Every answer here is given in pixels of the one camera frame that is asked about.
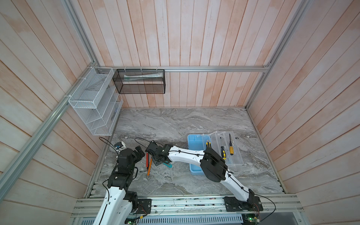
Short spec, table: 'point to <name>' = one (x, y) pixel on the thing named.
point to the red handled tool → (147, 160)
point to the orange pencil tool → (149, 167)
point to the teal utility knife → (169, 165)
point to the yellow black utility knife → (208, 143)
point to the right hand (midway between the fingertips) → (157, 159)
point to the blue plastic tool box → (223, 144)
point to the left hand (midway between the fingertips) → (135, 152)
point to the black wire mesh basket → (140, 81)
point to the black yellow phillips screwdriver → (223, 153)
